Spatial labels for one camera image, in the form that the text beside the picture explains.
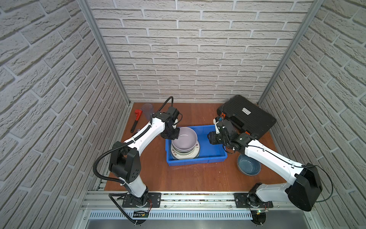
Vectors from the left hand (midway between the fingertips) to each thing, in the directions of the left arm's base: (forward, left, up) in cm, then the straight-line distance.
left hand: (176, 135), depth 85 cm
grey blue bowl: (-16, -44, -11) cm, 48 cm away
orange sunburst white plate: (-9, -8, -9) cm, 15 cm away
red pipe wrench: (+29, +31, -11) cm, 44 cm away
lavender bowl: (-3, -7, -1) cm, 7 cm away
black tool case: (+19, -52, -6) cm, 56 cm away
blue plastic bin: (-6, -21, -12) cm, 25 cm away
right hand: (-2, -21, +4) cm, 21 cm away
